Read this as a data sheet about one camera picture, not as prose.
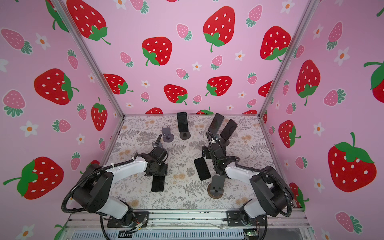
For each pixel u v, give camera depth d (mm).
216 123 1014
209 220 757
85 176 464
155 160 690
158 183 863
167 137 1014
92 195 436
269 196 435
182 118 1011
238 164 590
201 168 938
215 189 782
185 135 1086
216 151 675
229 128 946
